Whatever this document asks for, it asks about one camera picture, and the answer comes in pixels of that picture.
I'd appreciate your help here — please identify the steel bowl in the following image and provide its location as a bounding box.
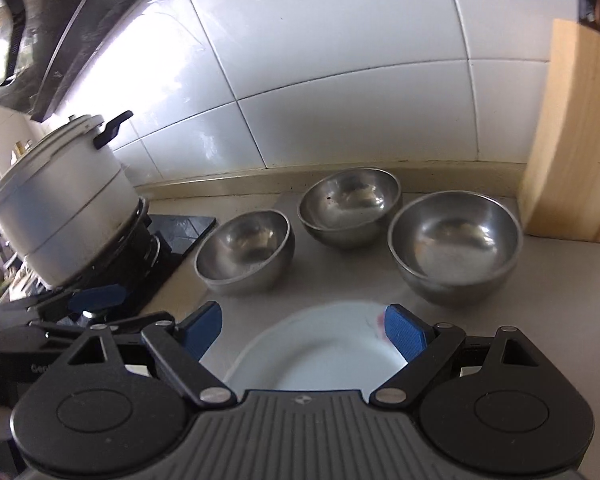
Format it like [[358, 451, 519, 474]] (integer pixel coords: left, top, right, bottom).
[[297, 167, 403, 249], [194, 209, 296, 296], [387, 191, 524, 307]]

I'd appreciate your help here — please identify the black glass gas stove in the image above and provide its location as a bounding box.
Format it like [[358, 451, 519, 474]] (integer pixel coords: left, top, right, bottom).
[[0, 213, 219, 326]]

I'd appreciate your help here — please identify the large aluminium steamer pot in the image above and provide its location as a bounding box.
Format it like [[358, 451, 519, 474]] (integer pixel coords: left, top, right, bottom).
[[0, 110, 140, 288]]

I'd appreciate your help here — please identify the wooden knife block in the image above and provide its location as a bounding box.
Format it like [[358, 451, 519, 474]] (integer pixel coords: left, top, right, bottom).
[[517, 20, 600, 243]]

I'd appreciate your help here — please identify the black range hood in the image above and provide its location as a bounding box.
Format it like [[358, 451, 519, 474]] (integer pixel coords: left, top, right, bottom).
[[0, 0, 140, 122]]

